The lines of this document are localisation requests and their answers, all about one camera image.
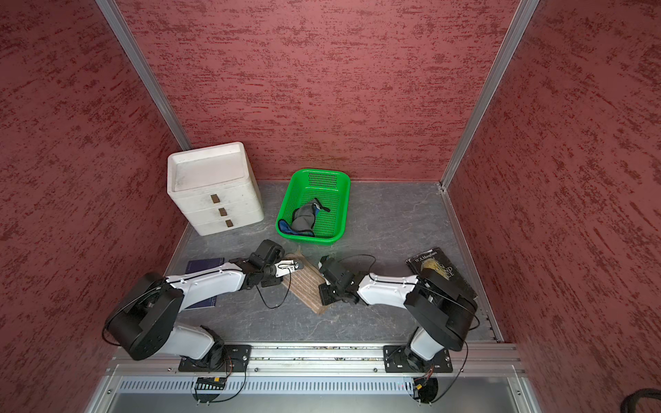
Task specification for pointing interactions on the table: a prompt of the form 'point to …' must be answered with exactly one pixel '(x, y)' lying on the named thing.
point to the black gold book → (436, 262)
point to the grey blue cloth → (303, 218)
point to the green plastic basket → (331, 188)
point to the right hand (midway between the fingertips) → (324, 299)
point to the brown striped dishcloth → (305, 284)
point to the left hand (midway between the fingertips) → (275, 268)
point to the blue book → (200, 264)
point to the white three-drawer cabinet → (215, 187)
